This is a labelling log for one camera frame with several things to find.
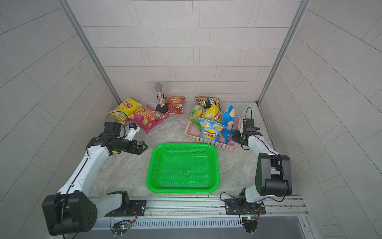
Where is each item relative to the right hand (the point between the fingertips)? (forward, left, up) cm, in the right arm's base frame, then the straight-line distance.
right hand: (235, 134), depth 93 cm
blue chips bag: (+4, +5, +11) cm, 13 cm away
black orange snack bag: (+27, +17, +4) cm, 32 cm away
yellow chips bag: (+10, +13, +10) cm, 19 cm away
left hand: (-7, +55, +9) cm, 56 cm away
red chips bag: (+25, +39, +6) cm, 46 cm away
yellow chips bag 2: (+24, +74, +5) cm, 78 cm away
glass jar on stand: (+27, +49, +1) cm, 56 cm away
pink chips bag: (+13, +57, +7) cm, 59 cm away
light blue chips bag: (-2, +16, +9) cm, 19 cm away
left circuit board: (-43, +60, -2) cm, 74 cm away
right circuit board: (-45, +2, -8) cm, 46 cm away
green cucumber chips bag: (+9, +26, +10) cm, 29 cm away
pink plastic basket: (+7, +27, -3) cm, 29 cm away
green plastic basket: (-18, +33, -5) cm, 38 cm away
